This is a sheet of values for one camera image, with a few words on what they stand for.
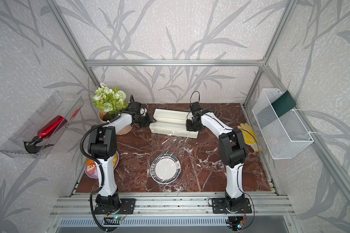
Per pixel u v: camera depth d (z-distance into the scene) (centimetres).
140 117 89
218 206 73
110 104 83
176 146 96
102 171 59
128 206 73
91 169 83
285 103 72
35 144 60
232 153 53
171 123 100
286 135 59
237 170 56
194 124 83
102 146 57
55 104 76
